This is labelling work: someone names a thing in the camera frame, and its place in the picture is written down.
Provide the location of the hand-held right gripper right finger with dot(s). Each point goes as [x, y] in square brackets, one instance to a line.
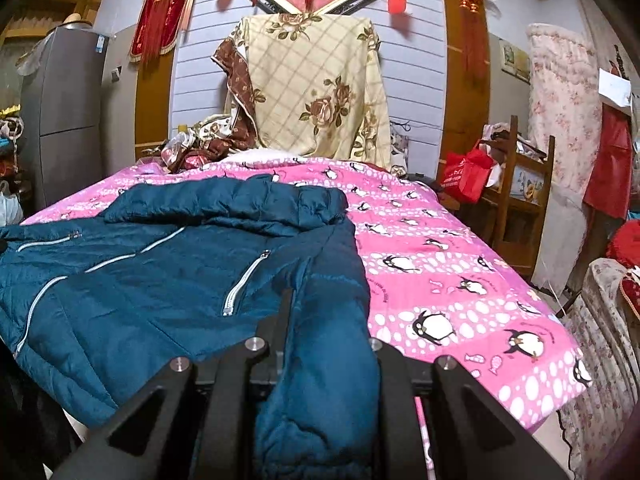
[395, 385]

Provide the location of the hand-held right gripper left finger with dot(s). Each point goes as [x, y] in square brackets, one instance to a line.
[267, 342]

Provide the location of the teal puffer jacket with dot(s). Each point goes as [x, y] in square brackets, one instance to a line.
[165, 285]

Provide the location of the pink penguin print blanket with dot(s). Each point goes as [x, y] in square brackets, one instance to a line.
[440, 270]

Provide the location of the floral lace table cover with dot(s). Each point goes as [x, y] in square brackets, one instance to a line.
[600, 360]

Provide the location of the clear plastic wrapper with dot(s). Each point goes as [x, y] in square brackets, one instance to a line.
[177, 145]

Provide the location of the red shopping bag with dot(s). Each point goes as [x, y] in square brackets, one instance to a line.
[465, 175]

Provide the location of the wooden chair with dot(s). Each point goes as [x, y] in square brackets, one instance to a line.
[520, 200]

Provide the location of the brown floral cloth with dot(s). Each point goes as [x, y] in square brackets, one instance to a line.
[240, 85]

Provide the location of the red cushion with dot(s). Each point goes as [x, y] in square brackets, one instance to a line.
[625, 242]

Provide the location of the cream floral quilt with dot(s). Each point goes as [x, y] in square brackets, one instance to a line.
[310, 75]

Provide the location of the white plastic bag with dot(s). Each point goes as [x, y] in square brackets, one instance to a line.
[9, 205]

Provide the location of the grey refrigerator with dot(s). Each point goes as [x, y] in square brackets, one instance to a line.
[70, 110]

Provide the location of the red hanging cloth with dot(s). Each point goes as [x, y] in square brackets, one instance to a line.
[607, 160]

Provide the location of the pink floral curtain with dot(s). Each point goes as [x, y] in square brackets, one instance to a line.
[562, 110]

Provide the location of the red tasselled hanging decoration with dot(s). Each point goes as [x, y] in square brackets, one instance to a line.
[157, 15]

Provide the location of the small red flag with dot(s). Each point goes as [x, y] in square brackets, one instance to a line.
[397, 1]

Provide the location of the white paper sheet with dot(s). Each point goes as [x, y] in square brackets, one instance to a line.
[615, 87]

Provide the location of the straw hat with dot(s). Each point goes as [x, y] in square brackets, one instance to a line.
[74, 20]

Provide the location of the red knot ornament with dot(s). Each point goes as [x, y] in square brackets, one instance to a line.
[467, 0]

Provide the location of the small wall picture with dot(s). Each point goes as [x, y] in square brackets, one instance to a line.
[515, 60]

